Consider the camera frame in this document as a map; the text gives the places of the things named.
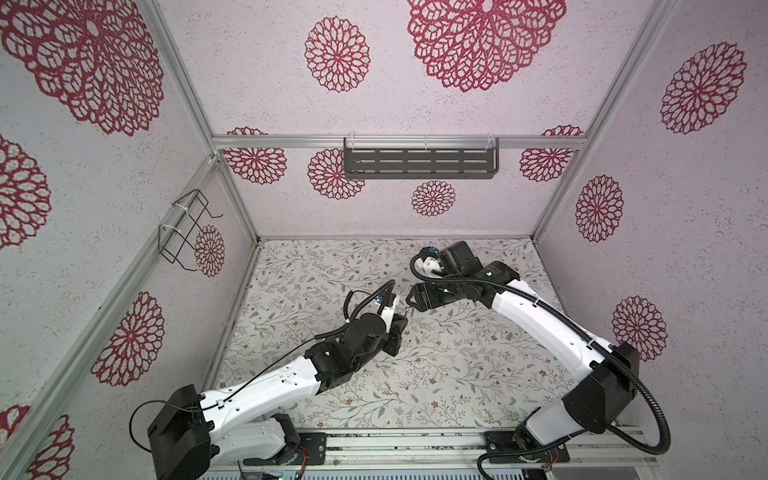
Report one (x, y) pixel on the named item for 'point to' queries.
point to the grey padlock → (408, 309)
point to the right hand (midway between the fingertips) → (417, 292)
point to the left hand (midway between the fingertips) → (399, 323)
